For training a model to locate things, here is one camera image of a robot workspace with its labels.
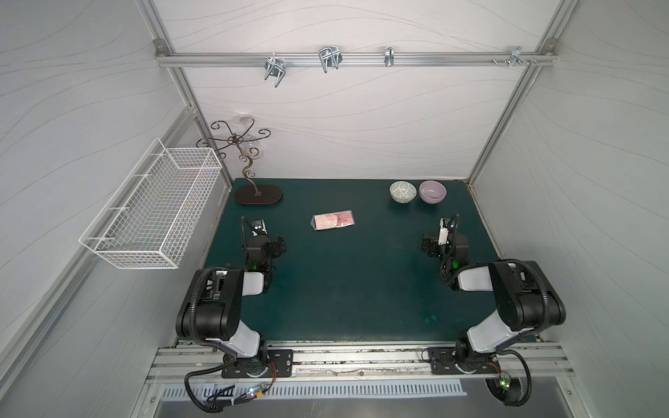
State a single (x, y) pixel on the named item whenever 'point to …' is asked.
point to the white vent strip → (312, 390)
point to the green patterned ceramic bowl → (402, 192)
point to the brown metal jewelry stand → (266, 193)
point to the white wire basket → (149, 220)
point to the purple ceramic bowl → (432, 192)
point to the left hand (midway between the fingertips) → (267, 236)
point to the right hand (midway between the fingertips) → (440, 233)
